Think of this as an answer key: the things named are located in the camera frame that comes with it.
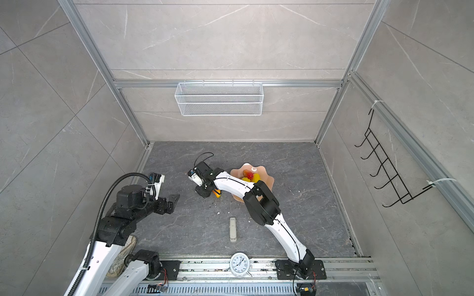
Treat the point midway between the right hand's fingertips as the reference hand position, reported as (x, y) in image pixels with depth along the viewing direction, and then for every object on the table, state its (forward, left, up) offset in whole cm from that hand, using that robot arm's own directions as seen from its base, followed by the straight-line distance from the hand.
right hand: (203, 188), depth 97 cm
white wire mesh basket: (+40, -10, +29) cm, 50 cm away
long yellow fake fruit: (+3, -29, +4) cm, 29 cm away
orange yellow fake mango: (-5, -8, 0) cm, 10 cm away
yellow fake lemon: (-15, -23, +31) cm, 41 cm away
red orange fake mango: (+6, -24, +3) cm, 25 cm away
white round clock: (-36, -19, +2) cm, 41 cm away
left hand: (-12, +9, +21) cm, 26 cm away
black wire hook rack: (-23, -73, +31) cm, 83 cm away
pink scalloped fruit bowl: (+4, -34, +2) cm, 35 cm away
